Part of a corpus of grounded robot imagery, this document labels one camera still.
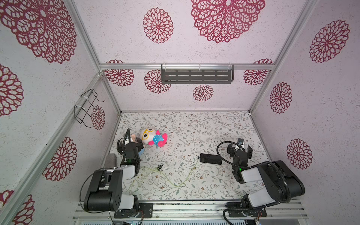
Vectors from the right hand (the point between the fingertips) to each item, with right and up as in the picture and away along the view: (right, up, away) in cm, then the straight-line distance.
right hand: (241, 143), depth 89 cm
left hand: (-71, +1, +1) cm, 71 cm away
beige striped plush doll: (-69, +2, +3) cm, 69 cm away
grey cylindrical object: (-83, -11, -1) cm, 84 cm away
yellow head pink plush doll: (-60, +3, +8) cm, 60 cm away
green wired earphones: (-52, -16, -1) cm, 54 cm away
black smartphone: (-19, -11, +5) cm, 22 cm away
